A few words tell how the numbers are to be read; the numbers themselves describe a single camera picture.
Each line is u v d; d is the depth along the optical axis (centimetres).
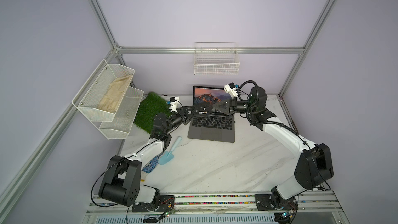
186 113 70
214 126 102
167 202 74
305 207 74
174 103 73
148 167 84
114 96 80
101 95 78
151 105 111
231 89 69
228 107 66
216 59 96
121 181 43
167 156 89
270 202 73
